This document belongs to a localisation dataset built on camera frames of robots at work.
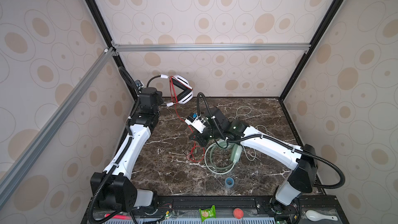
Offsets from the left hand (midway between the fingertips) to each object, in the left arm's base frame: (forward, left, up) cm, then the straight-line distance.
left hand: (154, 88), depth 75 cm
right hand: (-20, -18, -13) cm, 29 cm away
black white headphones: (-2, -15, -3) cm, 15 cm away
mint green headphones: (-22, -41, -27) cm, 54 cm away
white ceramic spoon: (-49, -74, -33) cm, 95 cm away
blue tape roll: (-34, -38, -35) cm, 62 cm away
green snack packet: (-48, -26, -31) cm, 63 cm away
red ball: (-48, -40, -30) cm, 70 cm away
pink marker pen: (-50, +14, -32) cm, 61 cm away
